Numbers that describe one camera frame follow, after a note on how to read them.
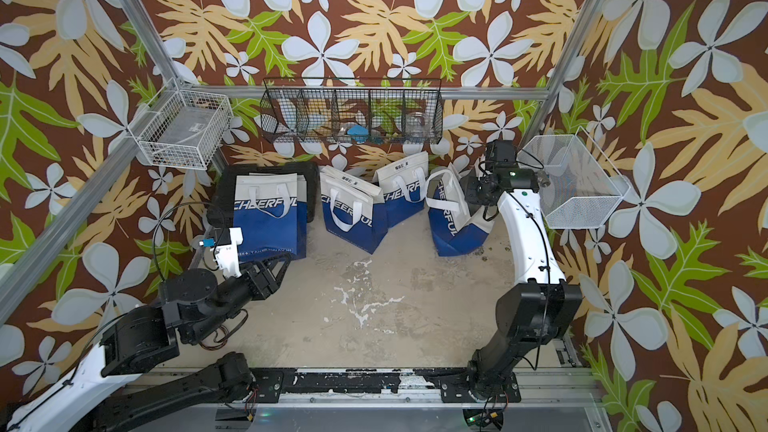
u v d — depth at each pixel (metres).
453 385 0.75
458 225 0.82
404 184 0.93
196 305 0.40
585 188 0.78
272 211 0.88
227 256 0.51
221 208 1.01
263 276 0.51
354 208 0.84
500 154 0.62
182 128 0.85
